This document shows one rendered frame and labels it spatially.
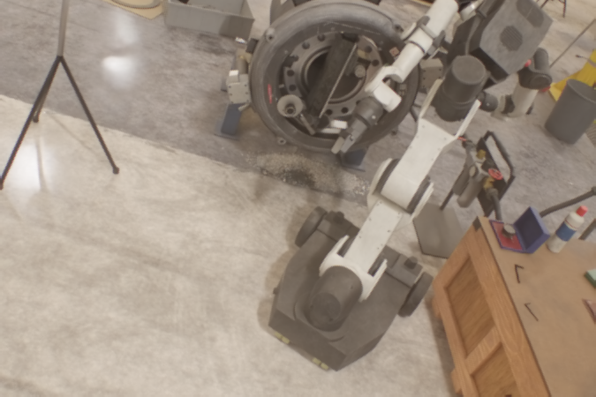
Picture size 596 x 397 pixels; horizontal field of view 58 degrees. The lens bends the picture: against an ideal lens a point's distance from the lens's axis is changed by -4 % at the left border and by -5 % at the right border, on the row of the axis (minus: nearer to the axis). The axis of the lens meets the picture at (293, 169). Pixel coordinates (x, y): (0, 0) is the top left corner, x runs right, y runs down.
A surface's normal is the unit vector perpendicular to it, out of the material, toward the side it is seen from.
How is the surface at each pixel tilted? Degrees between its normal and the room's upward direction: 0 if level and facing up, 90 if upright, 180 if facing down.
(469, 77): 36
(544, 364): 0
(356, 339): 0
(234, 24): 90
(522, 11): 42
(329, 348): 90
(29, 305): 0
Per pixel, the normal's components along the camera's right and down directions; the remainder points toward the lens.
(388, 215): -0.31, 0.07
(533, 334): 0.31, -0.76
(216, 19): 0.22, 0.64
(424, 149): -0.10, -0.28
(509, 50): 0.16, 0.05
